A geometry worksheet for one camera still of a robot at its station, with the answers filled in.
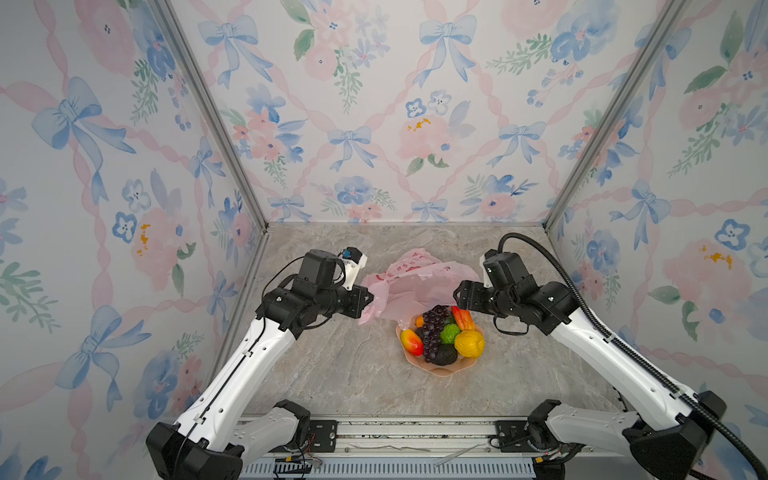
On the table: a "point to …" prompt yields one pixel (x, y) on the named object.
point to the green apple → (449, 333)
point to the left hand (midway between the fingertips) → (373, 295)
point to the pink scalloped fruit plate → (461, 364)
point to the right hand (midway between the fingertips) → (464, 294)
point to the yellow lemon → (469, 344)
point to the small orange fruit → (419, 321)
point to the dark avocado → (445, 354)
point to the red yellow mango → (412, 342)
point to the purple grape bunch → (433, 324)
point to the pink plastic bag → (410, 283)
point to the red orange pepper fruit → (463, 318)
